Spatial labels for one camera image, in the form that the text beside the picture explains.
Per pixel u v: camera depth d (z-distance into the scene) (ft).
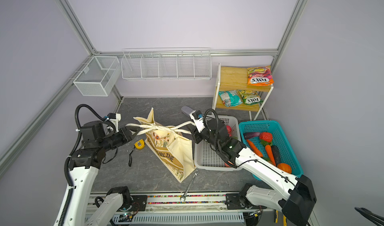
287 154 2.71
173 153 2.17
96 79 3.05
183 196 2.51
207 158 2.91
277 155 2.84
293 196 1.29
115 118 2.09
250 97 3.09
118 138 1.99
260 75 2.65
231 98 3.08
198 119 1.95
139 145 3.01
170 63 3.25
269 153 2.86
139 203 2.42
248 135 3.10
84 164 1.51
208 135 1.87
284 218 2.26
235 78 2.81
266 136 2.99
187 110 3.58
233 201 2.42
